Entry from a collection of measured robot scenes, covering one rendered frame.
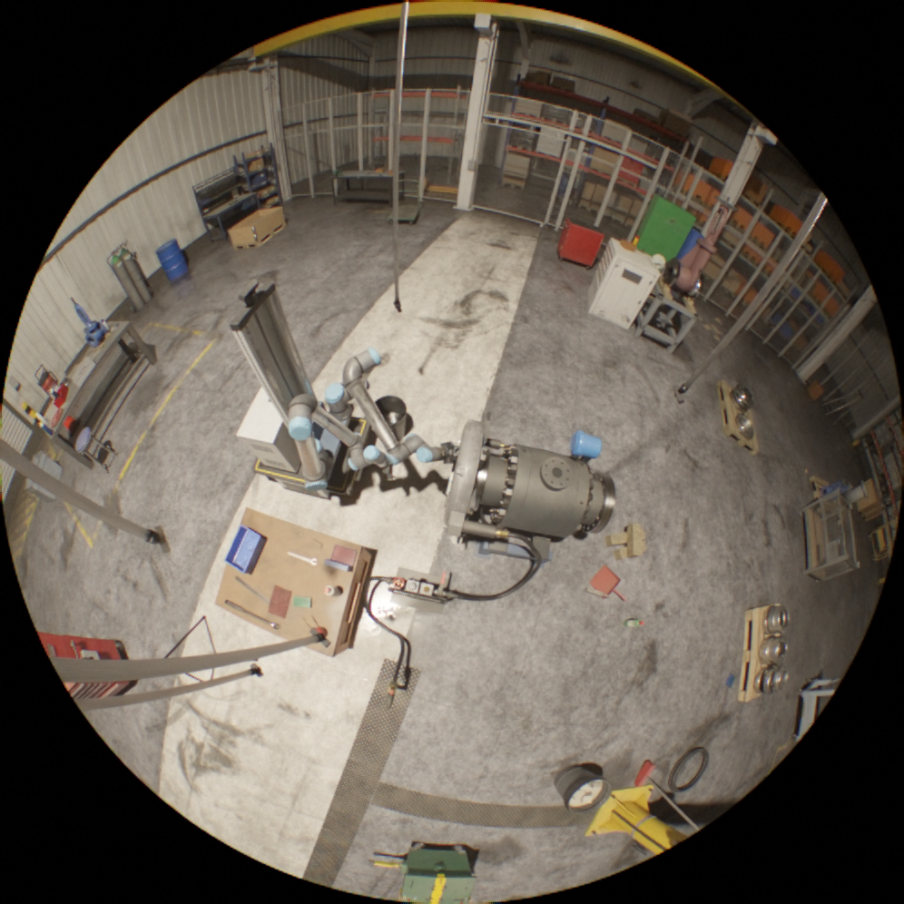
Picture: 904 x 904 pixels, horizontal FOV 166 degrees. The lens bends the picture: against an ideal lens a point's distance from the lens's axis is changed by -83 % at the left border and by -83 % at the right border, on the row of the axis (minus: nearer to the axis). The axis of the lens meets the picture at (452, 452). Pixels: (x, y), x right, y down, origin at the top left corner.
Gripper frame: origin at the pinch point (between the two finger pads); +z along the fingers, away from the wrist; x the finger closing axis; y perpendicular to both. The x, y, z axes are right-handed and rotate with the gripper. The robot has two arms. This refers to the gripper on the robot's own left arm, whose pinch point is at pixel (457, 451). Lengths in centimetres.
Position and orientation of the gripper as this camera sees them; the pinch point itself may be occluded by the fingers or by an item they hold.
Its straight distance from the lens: 203.0
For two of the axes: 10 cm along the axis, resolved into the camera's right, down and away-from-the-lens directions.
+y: 7.7, -1.6, -6.2
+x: -1.6, -9.8, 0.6
